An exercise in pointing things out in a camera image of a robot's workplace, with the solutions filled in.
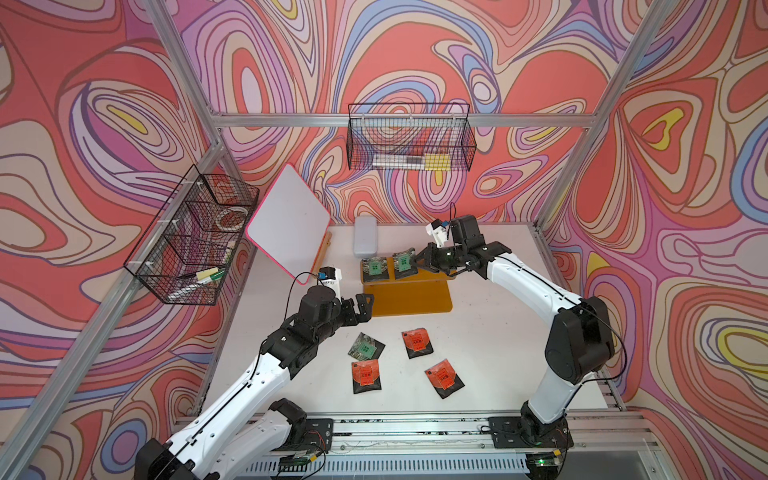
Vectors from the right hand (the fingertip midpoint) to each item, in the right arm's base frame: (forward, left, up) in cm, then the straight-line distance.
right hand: (413, 268), depth 84 cm
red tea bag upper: (-14, -1, -18) cm, 23 cm away
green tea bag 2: (+3, +11, -3) cm, 12 cm away
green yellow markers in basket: (-7, +51, +10) cm, 53 cm away
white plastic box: (+27, +15, -15) cm, 34 cm away
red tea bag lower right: (-25, -7, -18) cm, 32 cm away
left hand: (-11, +14, +2) cm, 18 cm away
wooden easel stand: (+15, +31, -13) cm, 37 cm away
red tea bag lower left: (-24, +14, -18) cm, 33 cm away
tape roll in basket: (+18, +53, +10) cm, 57 cm away
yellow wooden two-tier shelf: (+3, -6, -18) cm, 20 cm away
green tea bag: (+3, +3, +1) cm, 4 cm away
